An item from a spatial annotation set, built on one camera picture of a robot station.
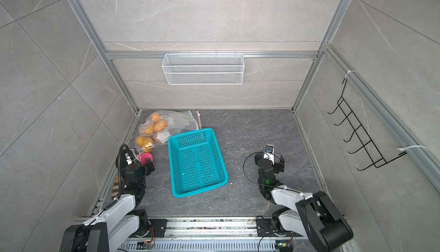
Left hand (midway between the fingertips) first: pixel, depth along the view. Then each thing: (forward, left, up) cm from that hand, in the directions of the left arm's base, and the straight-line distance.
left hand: (140, 160), depth 87 cm
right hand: (0, -70, +1) cm, 70 cm away
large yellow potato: (+17, -2, +4) cm, 17 cm away
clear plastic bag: (+16, -4, +1) cm, 16 cm away
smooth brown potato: (+13, +4, -1) cm, 13 cm away
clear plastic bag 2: (+14, -6, -2) cm, 15 cm away
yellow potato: (+18, -8, +6) cm, 21 cm away
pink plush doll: (+2, -1, -1) cm, 2 cm away
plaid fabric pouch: (-12, +11, -6) cm, 17 cm away
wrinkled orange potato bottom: (+24, -5, +8) cm, 25 cm away
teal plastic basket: (0, -28, -7) cm, 29 cm away
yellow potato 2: (+9, -2, 0) cm, 10 cm away
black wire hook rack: (-12, -99, +24) cm, 103 cm away
